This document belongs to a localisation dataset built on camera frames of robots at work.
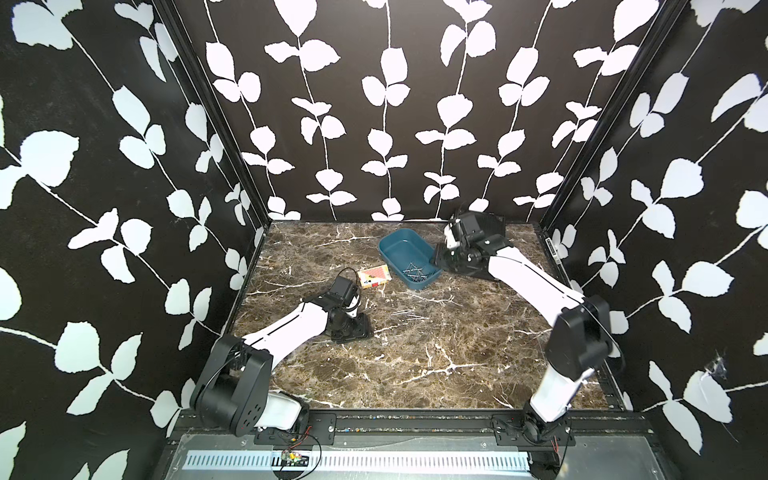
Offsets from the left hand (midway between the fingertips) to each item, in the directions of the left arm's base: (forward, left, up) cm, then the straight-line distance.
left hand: (369, 330), depth 86 cm
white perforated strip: (-33, -31, -5) cm, 45 cm away
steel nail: (+22, -16, -4) cm, 28 cm away
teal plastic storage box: (+33, -15, -9) cm, 37 cm away
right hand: (+16, -18, +13) cm, 27 cm away
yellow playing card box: (+21, -1, -3) cm, 21 cm away
